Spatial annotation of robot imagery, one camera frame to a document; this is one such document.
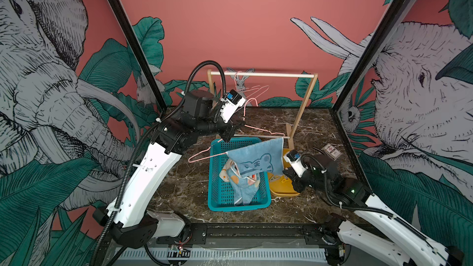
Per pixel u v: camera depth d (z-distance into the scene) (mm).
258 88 882
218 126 506
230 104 499
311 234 731
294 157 605
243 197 814
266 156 768
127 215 364
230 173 832
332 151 982
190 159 592
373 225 476
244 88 1141
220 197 837
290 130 1048
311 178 584
